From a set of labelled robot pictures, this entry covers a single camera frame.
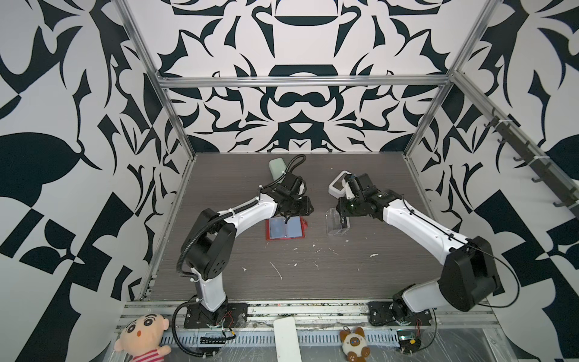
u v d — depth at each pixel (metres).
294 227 0.94
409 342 0.71
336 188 1.01
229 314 0.73
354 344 0.67
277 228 0.94
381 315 0.74
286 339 0.66
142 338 0.65
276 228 0.94
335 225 0.94
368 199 0.64
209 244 0.48
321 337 0.71
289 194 0.70
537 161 0.59
